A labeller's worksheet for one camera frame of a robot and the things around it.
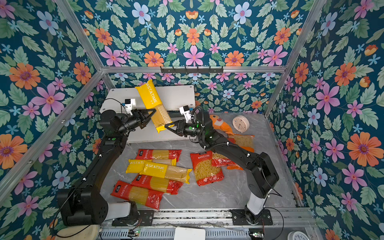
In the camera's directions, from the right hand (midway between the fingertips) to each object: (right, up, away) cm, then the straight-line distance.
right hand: (166, 126), depth 67 cm
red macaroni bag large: (+18, -27, +18) cm, 37 cm away
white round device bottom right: (+60, -49, -1) cm, 77 cm away
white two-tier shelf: (-2, +15, +14) cm, 21 cm away
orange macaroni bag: (+46, -10, +31) cm, 56 cm away
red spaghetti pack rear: (-19, -18, +26) cm, 37 cm away
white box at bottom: (+11, -48, -2) cm, 49 cm away
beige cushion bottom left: (-35, -48, -1) cm, 59 cm away
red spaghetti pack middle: (-6, -33, +15) cm, 37 cm away
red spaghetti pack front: (-11, -38, +10) cm, 41 cm away
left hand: (-5, +8, -2) cm, 9 cm away
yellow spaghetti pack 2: (-24, -24, +22) cm, 40 cm away
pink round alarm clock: (+43, +2, +36) cm, 57 cm away
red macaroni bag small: (+27, -21, +21) cm, 40 cm away
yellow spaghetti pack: (-1, -27, +19) cm, 33 cm away
